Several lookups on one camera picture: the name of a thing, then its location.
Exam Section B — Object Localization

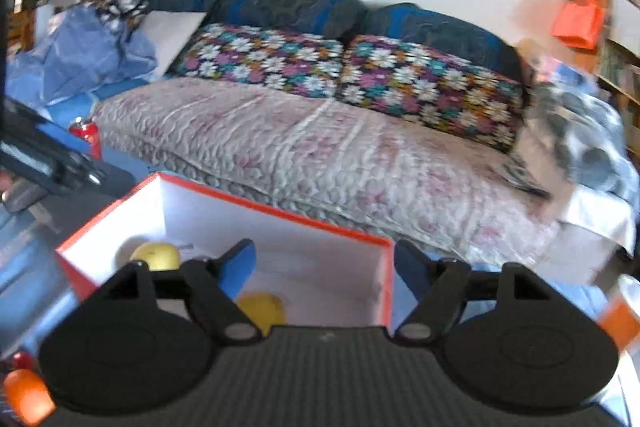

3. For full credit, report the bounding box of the dark blue sofa backrest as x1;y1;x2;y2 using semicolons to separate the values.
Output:
145;0;523;81

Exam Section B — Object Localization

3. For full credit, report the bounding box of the orange paper bag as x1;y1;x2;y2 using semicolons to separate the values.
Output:
551;0;605;51

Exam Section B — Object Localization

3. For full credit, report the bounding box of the floral cushion left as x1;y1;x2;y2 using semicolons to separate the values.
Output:
170;23;344;98

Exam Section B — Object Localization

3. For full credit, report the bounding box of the blue tablecloth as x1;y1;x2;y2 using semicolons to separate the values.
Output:
1;118;150;358

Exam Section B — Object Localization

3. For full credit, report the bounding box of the yellow lemon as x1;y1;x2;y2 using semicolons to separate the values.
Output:
235;293;288;336

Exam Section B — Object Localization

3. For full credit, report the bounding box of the orange cylindrical cup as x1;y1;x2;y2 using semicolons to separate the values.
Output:
598;274;640;352

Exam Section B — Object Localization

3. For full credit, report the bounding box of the blue grey patterned bedding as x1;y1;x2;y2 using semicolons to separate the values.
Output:
516;39;639;210

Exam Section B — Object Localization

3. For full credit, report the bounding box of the red soda can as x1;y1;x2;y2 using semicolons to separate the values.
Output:
68;117;102;159

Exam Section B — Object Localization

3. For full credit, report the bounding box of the floral cushion right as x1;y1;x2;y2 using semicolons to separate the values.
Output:
337;35;523;154

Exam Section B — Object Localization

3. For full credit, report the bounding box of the yellow pear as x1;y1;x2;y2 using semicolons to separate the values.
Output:
129;242;181;271

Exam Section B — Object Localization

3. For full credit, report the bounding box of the wooden bookshelf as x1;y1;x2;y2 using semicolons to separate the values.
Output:
576;0;639;153

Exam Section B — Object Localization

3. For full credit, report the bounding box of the floral cushion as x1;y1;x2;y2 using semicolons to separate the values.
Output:
337;35;523;154
170;23;344;98

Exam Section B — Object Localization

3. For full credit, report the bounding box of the pink quilted sofa cover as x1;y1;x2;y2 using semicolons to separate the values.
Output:
92;78;560;266

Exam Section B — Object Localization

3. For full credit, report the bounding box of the white pillow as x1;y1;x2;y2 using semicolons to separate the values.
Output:
140;11;206;81

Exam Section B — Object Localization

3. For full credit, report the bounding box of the orange cardboard box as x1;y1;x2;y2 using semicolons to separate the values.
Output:
55;173;394;327

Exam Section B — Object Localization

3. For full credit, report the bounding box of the red cherry tomato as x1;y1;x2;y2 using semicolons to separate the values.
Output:
10;350;37;371

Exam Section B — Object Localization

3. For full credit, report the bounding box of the small orange tangerine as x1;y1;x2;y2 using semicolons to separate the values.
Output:
3;369;55;426

